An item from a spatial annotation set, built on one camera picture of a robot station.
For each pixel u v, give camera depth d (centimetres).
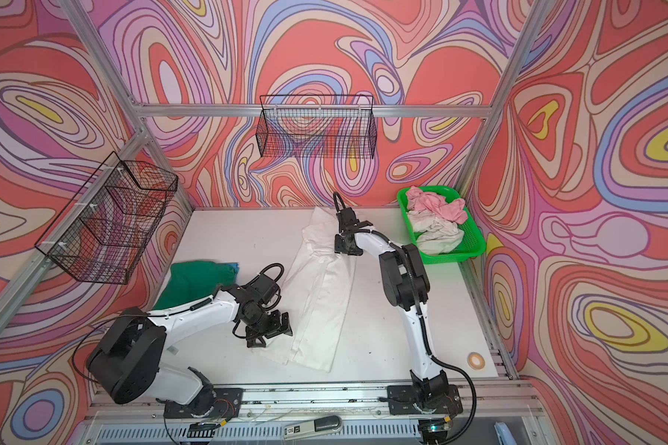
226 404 72
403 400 73
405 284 60
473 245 101
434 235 107
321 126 96
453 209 109
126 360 43
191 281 91
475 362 80
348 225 85
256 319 72
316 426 66
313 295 93
